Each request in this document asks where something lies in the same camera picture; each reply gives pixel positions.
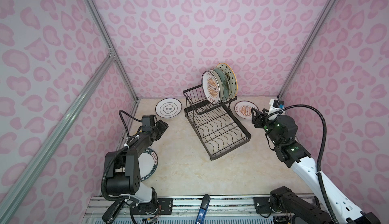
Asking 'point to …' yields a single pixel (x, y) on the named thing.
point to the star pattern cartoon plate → (232, 78)
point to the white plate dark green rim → (148, 161)
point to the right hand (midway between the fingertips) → (257, 107)
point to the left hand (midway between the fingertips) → (166, 123)
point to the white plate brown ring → (168, 107)
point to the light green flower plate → (226, 88)
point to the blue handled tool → (201, 215)
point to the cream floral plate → (221, 85)
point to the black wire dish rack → (218, 129)
